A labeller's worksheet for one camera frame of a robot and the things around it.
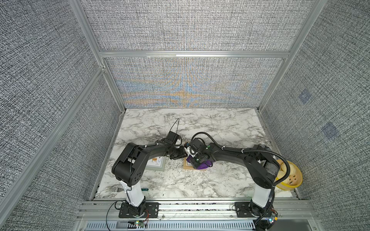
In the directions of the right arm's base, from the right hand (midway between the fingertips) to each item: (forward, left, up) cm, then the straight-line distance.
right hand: (192, 159), depth 90 cm
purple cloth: (-6, -6, +3) cm, 9 cm away
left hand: (+2, +2, -2) cm, 4 cm away
